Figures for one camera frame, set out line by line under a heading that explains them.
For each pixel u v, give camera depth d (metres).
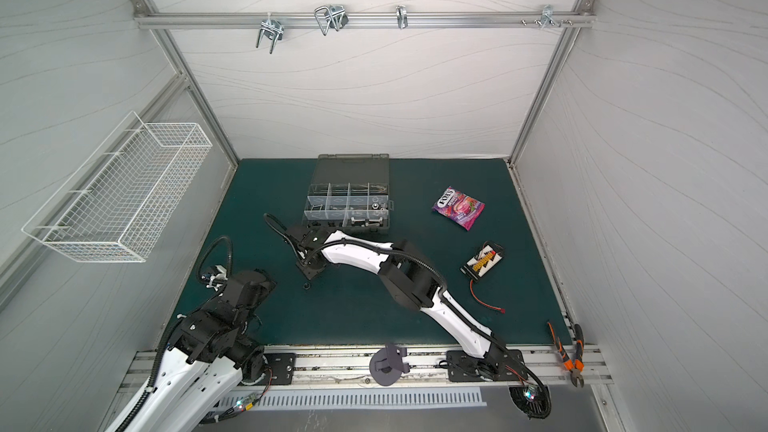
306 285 0.86
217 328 0.52
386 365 0.73
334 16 0.76
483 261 0.91
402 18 0.78
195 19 0.79
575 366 0.74
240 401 0.69
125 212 0.68
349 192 1.08
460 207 1.03
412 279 0.57
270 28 0.78
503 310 0.82
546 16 0.77
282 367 0.74
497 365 0.64
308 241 0.72
